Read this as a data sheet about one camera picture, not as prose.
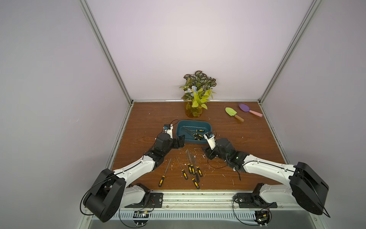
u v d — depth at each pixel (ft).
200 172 2.67
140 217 2.38
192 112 3.61
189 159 2.87
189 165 2.79
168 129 2.45
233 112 3.72
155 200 2.40
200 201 2.48
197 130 3.29
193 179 2.61
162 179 2.64
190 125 3.39
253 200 2.15
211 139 2.37
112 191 1.35
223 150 2.06
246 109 3.75
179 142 2.53
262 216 2.28
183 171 2.73
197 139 3.16
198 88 3.18
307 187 1.33
